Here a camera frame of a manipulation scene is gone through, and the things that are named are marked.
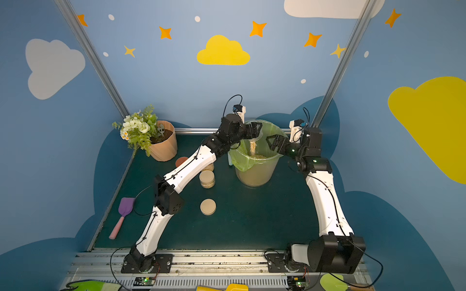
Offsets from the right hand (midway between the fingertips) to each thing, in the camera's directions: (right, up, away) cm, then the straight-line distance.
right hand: (278, 138), depth 76 cm
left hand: (-8, +7, +4) cm, 11 cm away
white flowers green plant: (-65, +5, +9) cm, 65 cm away
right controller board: (+6, -59, -5) cm, 59 cm away
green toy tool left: (-73, -57, -8) cm, 94 cm away
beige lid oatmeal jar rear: (-32, -19, +15) cm, 41 cm away
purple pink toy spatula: (-73, -34, +13) cm, 82 cm away
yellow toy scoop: (-19, -59, -6) cm, 62 cm away
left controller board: (-54, -57, -6) cm, 79 cm away
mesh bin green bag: (-7, -16, +11) cm, 21 cm away
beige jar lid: (-32, -33, +14) cm, 48 cm away
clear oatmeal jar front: (-7, +3, +2) cm, 8 cm away
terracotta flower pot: (-57, -3, +22) cm, 61 cm away
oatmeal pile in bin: (-9, -6, +16) cm, 19 cm away
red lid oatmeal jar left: (-48, -10, +20) cm, 53 cm away
